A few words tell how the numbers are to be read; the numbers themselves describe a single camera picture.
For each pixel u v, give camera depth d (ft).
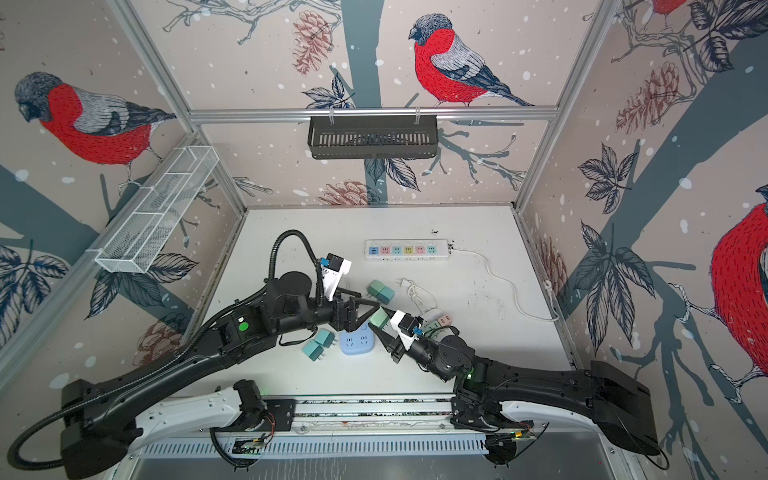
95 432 1.28
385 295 3.06
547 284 3.30
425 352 1.98
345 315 1.87
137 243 2.35
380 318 2.13
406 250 3.40
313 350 2.69
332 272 1.93
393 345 1.97
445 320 2.69
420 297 3.09
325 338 2.81
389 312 2.19
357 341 2.75
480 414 2.15
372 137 3.50
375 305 2.01
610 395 1.48
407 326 1.79
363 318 1.96
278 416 2.41
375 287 3.12
